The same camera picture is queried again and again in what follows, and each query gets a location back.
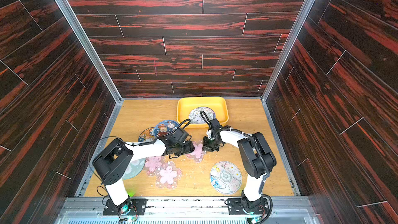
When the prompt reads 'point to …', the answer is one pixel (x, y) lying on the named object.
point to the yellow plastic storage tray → (185, 104)
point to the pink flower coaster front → (167, 176)
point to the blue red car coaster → (164, 127)
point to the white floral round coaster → (195, 116)
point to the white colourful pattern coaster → (226, 178)
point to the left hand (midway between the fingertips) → (193, 150)
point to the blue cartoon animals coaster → (147, 134)
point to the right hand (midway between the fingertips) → (205, 147)
